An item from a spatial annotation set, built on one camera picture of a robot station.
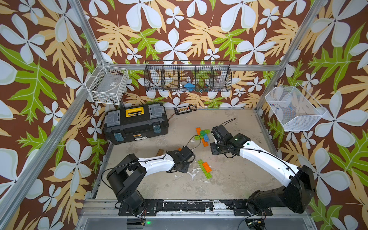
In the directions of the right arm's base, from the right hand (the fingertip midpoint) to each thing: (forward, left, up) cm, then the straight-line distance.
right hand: (212, 148), depth 83 cm
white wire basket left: (+32, +63, +22) cm, 74 cm away
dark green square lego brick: (+17, +3, -8) cm, 19 cm away
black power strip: (+42, +18, -12) cm, 47 cm away
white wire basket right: (+19, -49, +14) cm, 54 cm away
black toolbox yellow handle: (+16, +50, +4) cm, 53 cm away
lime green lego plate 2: (-12, +2, -13) cm, 17 cm away
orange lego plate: (-6, +3, -12) cm, 14 cm away
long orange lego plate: (+10, +1, -12) cm, 16 cm away
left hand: (-6, +16, -13) cm, 21 cm away
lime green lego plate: (+15, +7, -12) cm, 20 cm away
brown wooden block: (+4, +33, -13) cm, 35 cm away
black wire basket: (+47, +13, +17) cm, 52 cm away
